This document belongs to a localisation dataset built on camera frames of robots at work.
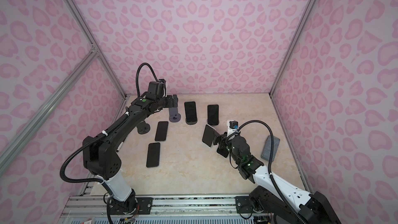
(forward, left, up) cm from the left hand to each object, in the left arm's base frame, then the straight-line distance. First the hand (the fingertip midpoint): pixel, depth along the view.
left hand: (171, 96), depth 87 cm
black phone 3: (-7, +10, -24) cm, 27 cm away
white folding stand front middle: (-19, -19, -23) cm, 35 cm away
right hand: (-19, -26, -5) cm, 32 cm away
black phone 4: (-16, -20, -16) cm, 30 cm away
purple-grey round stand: (+1, +2, -19) cm, 19 cm away
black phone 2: (0, -10, -14) cm, 17 cm away
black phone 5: (-30, -26, -6) cm, 41 cm away
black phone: (-23, +12, -25) cm, 36 cm away
